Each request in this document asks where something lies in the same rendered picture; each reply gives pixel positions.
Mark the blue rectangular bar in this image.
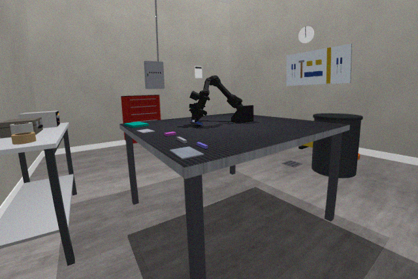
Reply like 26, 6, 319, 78
197, 142, 208, 149

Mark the black grid work mat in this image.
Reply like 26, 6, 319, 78
120, 113, 349, 167

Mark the white rectangular bar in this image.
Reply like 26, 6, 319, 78
177, 137, 187, 143

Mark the teal rectangular block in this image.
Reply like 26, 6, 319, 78
124, 122, 149, 128

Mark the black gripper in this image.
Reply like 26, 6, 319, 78
189, 101, 207, 122

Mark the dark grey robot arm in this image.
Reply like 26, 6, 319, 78
189, 75, 243, 110

